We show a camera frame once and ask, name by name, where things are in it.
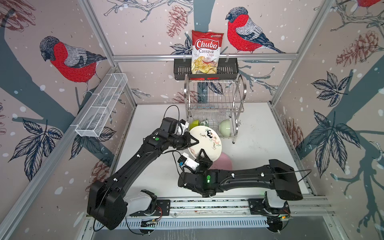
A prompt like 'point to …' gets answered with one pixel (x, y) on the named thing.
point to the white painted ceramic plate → (208, 140)
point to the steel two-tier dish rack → (217, 103)
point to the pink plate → (223, 162)
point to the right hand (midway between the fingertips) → (200, 155)
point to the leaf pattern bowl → (205, 123)
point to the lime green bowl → (193, 124)
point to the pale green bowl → (224, 127)
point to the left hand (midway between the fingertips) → (198, 143)
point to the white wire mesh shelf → (99, 106)
